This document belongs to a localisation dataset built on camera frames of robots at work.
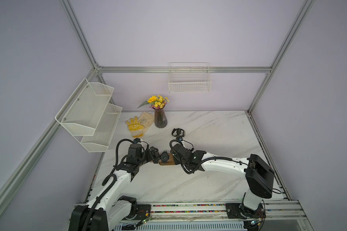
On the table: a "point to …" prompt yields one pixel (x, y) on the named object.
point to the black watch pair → (178, 131)
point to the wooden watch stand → (170, 161)
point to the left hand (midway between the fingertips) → (153, 153)
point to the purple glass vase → (160, 118)
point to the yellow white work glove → (136, 128)
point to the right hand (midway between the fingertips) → (179, 154)
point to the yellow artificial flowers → (157, 102)
